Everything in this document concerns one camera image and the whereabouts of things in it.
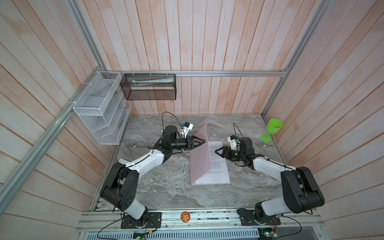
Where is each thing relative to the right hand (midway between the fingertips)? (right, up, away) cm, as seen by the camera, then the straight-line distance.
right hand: (219, 152), depth 90 cm
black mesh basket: (-46, +44, +13) cm, 66 cm away
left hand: (-11, +6, -14) cm, 18 cm away
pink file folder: (-12, -3, -11) cm, 16 cm away
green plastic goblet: (+35, +15, +3) cm, 38 cm away
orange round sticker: (-20, -31, -16) cm, 40 cm away
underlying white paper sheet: (0, -13, -1) cm, 13 cm away
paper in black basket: (-41, +43, 0) cm, 60 cm away
